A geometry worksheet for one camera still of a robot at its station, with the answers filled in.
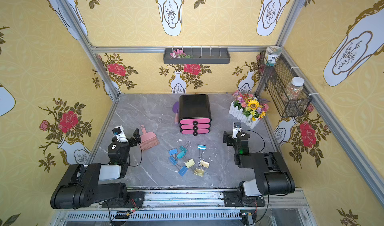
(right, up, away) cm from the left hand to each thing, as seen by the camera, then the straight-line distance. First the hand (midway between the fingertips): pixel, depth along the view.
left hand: (124, 130), depth 88 cm
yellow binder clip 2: (+47, -18, -4) cm, 50 cm away
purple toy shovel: (+28, +13, +23) cm, 38 cm away
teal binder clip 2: (+46, -10, +3) cm, 47 cm away
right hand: (+68, -1, +6) cm, 68 cm away
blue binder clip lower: (+35, -21, -6) cm, 41 cm away
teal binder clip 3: (+35, -11, +4) cm, 37 cm away
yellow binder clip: (+39, -18, -3) cm, 43 cm away
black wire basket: (+96, +32, +13) cm, 102 cm away
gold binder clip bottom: (+44, -21, -8) cm, 49 cm away
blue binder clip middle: (+29, -16, -4) cm, 34 cm away
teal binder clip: (+33, -14, 0) cm, 36 cm away
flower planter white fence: (+74, +13, +4) cm, 75 cm away
